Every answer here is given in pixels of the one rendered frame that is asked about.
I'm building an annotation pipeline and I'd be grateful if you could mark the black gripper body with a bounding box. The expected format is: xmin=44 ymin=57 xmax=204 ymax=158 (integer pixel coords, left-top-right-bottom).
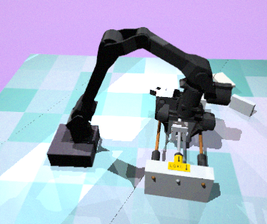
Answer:
xmin=155 ymin=99 xmax=216 ymax=131

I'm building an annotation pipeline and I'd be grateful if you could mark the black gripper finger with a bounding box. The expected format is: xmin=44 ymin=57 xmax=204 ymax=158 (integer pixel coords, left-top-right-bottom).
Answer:
xmin=190 ymin=121 xmax=207 ymax=137
xmin=160 ymin=120 xmax=168 ymax=133

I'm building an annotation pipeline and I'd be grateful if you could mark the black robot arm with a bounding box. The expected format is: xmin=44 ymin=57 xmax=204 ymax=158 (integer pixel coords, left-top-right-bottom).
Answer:
xmin=65 ymin=27 xmax=233 ymax=141

